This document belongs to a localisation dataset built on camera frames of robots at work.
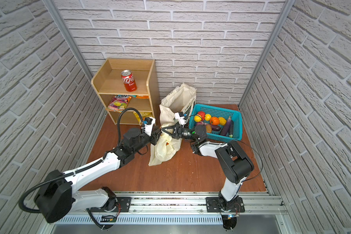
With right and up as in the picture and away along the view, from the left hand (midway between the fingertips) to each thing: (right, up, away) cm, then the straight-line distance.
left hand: (161, 125), depth 78 cm
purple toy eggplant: (+41, -5, +22) cm, 47 cm away
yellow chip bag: (-18, +7, +30) cm, 35 cm away
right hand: (+2, -2, -7) cm, 7 cm away
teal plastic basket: (+37, +9, +29) cm, 48 cm away
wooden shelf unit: (-36, +27, +12) cm, 46 cm away
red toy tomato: (+27, +7, +28) cm, 40 cm away
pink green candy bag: (-30, +14, +15) cm, 36 cm away
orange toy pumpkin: (+36, +3, +25) cm, 44 cm away
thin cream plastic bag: (+4, -11, -6) cm, 13 cm away
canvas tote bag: (+10, +18, +29) cm, 35 cm away
